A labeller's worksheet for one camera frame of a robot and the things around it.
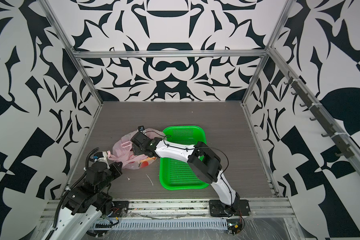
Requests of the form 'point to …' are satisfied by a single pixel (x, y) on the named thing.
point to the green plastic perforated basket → (176, 174)
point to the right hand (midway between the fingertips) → (139, 145)
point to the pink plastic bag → (123, 151)
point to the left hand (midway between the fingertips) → (122, 160)
